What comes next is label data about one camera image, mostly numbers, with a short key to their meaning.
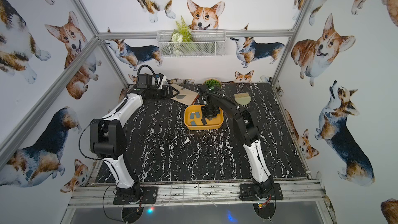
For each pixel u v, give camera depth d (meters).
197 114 1.04
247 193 0.73
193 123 0.99
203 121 1.00
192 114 1.03
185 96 1.13
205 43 0.92
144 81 0.74
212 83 1.06
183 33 0.82
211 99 0.71
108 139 0.50
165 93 0.82
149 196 0.73
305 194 0.75
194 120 1.01
